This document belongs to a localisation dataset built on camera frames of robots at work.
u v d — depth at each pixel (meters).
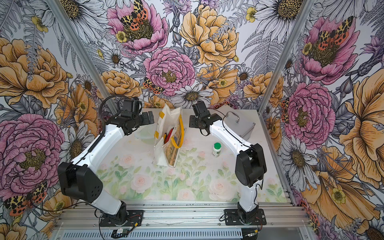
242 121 0.94
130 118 0.63
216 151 0.91
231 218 0.74
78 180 0.42
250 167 0.48
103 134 0.52
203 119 0.66
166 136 1.03
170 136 1.02
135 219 0.73
